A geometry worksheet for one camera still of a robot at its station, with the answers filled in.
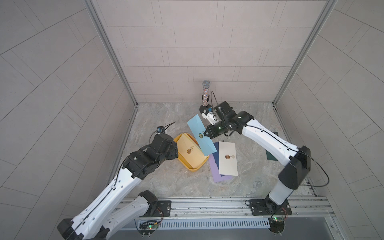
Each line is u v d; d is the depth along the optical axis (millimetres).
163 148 505
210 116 694
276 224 680
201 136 771
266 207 643
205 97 964
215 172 828
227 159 870
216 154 889
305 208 723
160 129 597
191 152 862
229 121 577
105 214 394
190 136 892
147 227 650
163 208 710
